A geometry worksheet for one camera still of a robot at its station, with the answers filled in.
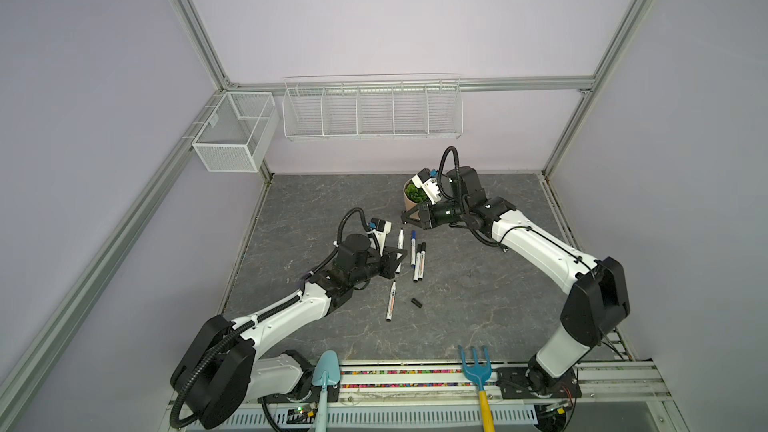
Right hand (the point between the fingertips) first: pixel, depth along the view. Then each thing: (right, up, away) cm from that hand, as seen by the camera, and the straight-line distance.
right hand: (403, 220), depth 78 cm
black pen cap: (+4, -25, +9) cm, 27 cm away
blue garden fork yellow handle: (+19, -38, -4) cm, 43 cm away
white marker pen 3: (-1, -7, +1) cm, 7 cm away
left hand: (+1, -10, +1) cm, 10 cm away
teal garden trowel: (-19, -38, -4) cm, 43 cm away
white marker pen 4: (-3, -25, +8) cm, 27 cm away
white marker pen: (+6, -15, +17) cm, 23 cm away
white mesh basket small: (-55, +28, +20) cm, 65 cm away
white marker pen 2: (+5, -15, +16) cm, 22 cm away
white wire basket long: (-10, +36, +18) cm, 41 cm away
